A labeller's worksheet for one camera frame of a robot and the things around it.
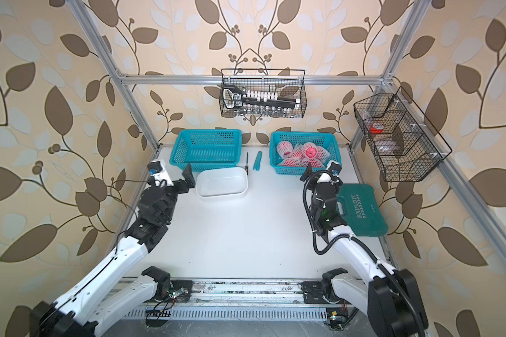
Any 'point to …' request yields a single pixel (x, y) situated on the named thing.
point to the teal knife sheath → (258, 161)
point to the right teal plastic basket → (325, 140)
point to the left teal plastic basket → (207, 148)
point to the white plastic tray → (222, 183)
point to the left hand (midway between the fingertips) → (173, 165)
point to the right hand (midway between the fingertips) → (319, 168)
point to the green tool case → (360, 209)
